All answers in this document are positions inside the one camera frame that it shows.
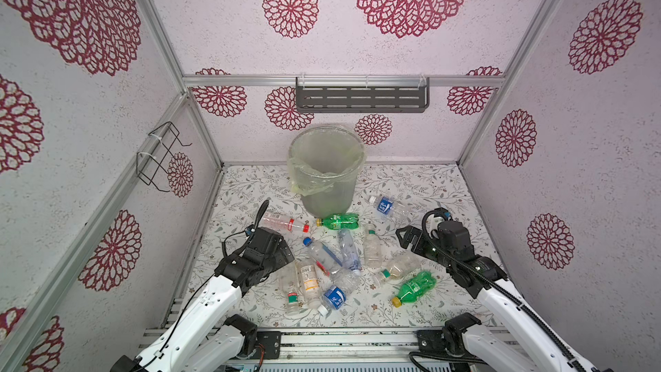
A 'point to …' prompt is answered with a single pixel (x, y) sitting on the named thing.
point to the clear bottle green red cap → (290, 276)
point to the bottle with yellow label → (310, 282)
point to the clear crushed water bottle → (349, 251)
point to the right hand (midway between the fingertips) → (405, 233)
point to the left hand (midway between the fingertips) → (279, 258)
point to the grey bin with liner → (324, 164)
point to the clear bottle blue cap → (323, 256)
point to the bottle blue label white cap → (343, 282)
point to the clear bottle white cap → (372, 248)
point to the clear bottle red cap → (279, 221)
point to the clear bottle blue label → (389, 206)
